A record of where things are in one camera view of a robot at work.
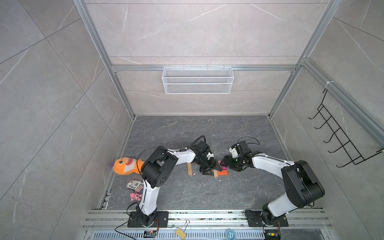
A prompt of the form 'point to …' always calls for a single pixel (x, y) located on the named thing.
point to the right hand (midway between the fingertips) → (226, 165)
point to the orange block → (224, 172)
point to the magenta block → (219, 162)
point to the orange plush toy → (126, 165)
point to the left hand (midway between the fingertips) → (220, 171)
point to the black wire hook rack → (355, 157)
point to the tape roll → (230, 235)
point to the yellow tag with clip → (180, 232)
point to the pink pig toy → (133, 196)
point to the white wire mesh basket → (197, 80)
